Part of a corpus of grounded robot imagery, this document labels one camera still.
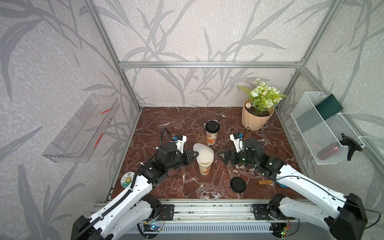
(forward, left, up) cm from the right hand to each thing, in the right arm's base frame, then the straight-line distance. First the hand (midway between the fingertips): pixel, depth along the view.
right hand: (222, 152), depth 76 cm
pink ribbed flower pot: (+24, -22, -4) cm, 33 cm away
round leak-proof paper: (-1, +9, -1) cm, 9 cm away
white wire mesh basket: (-3, -44, +15) cm, 46 cm away
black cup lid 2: (-12, -9, -16) cm, 22 cm away
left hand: (-3, +12, +3) cm, 13 cm away
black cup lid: (+16, +4, 0) cm, 17 cm away
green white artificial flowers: (+27, -24, +13) cm, 39 cm away
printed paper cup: (+14, +5, -8) cm, 17 cm away
